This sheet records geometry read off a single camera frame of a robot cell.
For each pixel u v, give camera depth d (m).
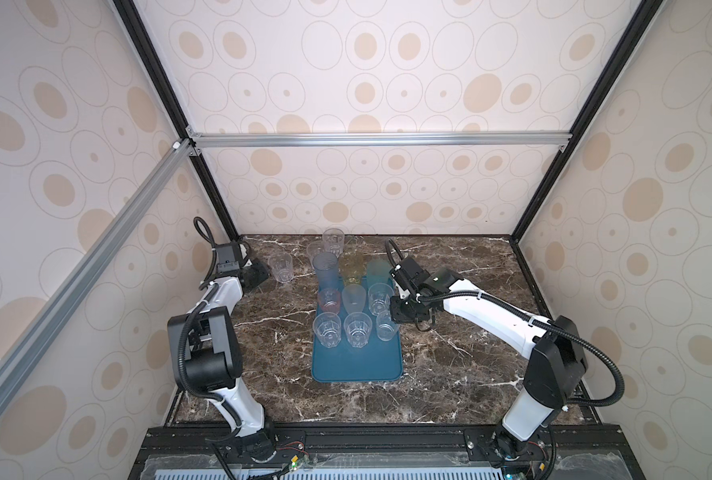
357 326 0.91
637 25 0.70
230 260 0.73
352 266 1.05
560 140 0.92
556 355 0.44
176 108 0.83
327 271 1.00
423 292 0.60
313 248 1.12
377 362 0.87
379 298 0.97
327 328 0.91
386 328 0.94
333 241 1.16
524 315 0.49
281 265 1.07
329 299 0.99
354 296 0.96
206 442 0.64
